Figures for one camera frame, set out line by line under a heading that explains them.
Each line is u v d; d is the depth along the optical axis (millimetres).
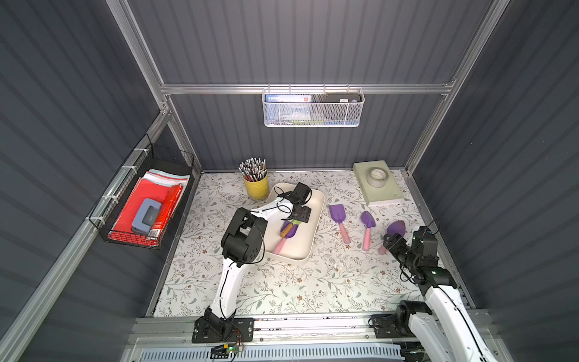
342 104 827
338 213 1024
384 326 737
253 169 960
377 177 1116
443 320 470
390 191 1079
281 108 908
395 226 992
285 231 937
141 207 662
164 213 682
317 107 911
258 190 1016
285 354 771
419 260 608
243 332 735
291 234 955
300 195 826
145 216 666
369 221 991
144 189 749
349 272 866
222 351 715
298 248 934
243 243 571
